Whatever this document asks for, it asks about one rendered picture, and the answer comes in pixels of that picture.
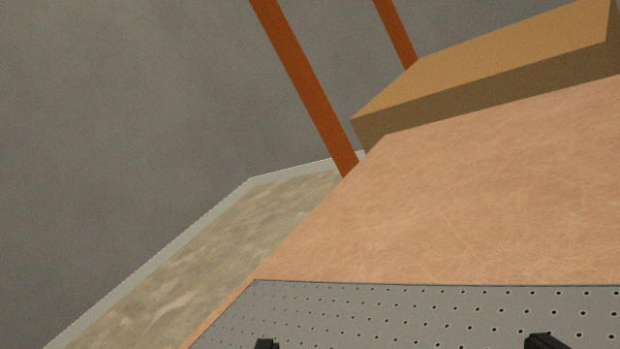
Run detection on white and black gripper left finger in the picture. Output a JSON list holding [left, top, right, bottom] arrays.
[[254, 338, 279, 349]]

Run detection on grey flat base plate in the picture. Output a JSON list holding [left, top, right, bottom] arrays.
[[187, 278, 620, 349]]

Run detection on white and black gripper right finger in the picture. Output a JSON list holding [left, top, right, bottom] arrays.
[[524, 333, 572, 349]]

